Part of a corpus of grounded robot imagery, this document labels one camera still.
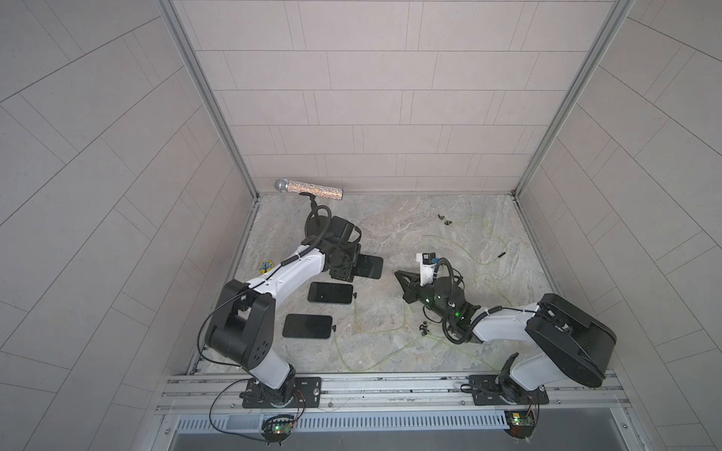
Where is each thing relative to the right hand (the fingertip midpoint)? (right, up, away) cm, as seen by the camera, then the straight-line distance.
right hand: (395, 276), depth 83 cm
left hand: (-9, +5, +6) cm, 12 cm away
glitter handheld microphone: (-35, +28, +6) cm, 45 cm away
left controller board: (-29, -31, -18) cm, 46 cm away
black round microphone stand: (-27, +15, +16) cm, 35 cm away
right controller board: (+30, -33, -15) cm, 47 cm away
